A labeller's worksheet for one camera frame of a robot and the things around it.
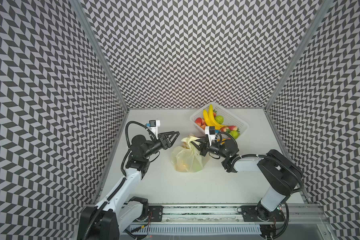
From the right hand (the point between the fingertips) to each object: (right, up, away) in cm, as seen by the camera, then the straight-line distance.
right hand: (188, 143), depth 74 cm
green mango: (+30, +3, +21) cm, 37 cm away
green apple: (+23, +13, +31) cm, 40 cm away
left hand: (-5, +5, -2) cm, 7 cm away
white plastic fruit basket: (+30, +13, +31) cm, 45 cm away
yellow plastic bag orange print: (-1, -8, +3) cm, 8 cm away
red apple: (+9, +11, +30) cm, 33 cm away
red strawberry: (+25, +6, +25) cm, 36 cm away
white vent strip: (+4, -40, -5) cm, 40 cm away
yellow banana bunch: (+16, +12, +30) cm, 36 cm away
